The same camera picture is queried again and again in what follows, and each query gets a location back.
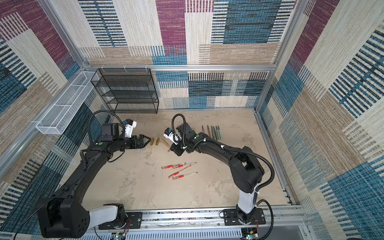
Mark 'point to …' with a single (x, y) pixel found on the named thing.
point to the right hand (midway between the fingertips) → (173, 149)
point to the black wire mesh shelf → (127, 90)
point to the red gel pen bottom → (175, 177)
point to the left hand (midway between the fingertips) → (144, 137)
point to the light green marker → (219, 131)
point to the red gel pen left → (174, 166)
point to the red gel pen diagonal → (175, 173)
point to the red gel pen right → (188, 163)
